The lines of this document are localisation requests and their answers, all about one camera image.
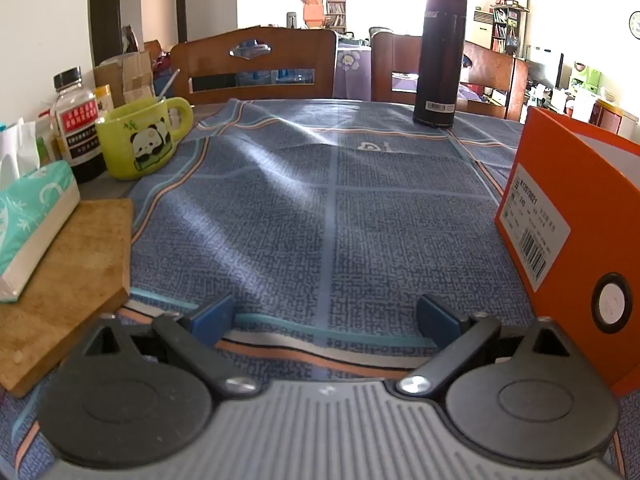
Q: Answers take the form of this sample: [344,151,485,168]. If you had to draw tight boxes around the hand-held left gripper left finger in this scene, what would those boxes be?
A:
[82,294,261,402]

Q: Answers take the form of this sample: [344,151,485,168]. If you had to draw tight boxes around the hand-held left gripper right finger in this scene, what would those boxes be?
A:
[396,293,577,402]

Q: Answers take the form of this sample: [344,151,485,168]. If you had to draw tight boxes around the orange cardboard box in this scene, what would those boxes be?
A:
[494,106,640,399]

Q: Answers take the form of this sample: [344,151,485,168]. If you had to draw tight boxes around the wooden cutting board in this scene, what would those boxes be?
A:
[0,197,135,399]

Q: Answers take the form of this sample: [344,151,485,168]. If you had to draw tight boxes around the blue patterned tablecloth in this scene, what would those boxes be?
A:
[0,97,640,480]

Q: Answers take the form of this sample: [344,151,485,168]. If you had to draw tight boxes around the green panda mug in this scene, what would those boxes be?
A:
[94,97,195,181]

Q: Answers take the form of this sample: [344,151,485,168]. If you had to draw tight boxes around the teal tissue pack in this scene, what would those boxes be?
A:
[0,119,81,304]

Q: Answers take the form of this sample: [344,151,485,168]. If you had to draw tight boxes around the dark sauce bottle red label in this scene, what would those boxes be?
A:
[50,66,109,185]

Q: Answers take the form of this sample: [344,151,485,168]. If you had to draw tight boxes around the metal spoon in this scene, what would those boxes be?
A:
[157,67,181,104]

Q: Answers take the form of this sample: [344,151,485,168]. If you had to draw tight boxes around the brown cardboard box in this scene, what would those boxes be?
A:
[93,51,156,111]

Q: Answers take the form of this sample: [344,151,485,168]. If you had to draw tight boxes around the wooden chair with cutout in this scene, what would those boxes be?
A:
[169,26,339,107]

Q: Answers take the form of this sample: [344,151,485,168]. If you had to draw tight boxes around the purple flower cloth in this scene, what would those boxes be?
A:
[333,42,374,101]

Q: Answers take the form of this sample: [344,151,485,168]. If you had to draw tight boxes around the black thermos bottle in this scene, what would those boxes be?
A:
[412,0,469,129]

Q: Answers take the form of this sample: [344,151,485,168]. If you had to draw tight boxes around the green storage boxes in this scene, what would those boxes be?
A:
[569,62,601,94]

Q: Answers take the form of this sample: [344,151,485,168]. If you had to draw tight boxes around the tall bookshelf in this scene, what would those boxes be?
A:
[489,3,530,56]

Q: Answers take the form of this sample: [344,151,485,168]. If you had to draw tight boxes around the dark wooden door frame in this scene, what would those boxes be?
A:
[89,0,189,68]

